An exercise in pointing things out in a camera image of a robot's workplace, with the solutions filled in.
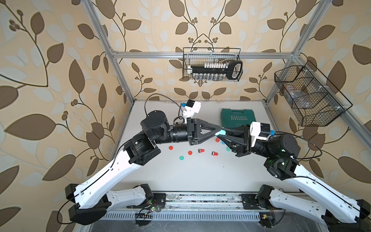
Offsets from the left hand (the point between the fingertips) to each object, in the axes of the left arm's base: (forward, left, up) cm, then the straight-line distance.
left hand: (216, 130), depth 42 cm
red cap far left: (+20, +21, -51) cm, 59 cm away
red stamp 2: (+15, -8, -49) cm, 52 cm away
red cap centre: (+16, +8, -51) cm, 54 cm away
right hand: (+3, -1, -4) cm, 5 cm away
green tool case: (+42, -26, -46) cm, 68 cm away
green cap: (+14, +13, -52) cm, 55 cm away
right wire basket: (+29, -56, -16) cm, 65 cm away
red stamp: (+17, +1, -50) cm, 53 cm away
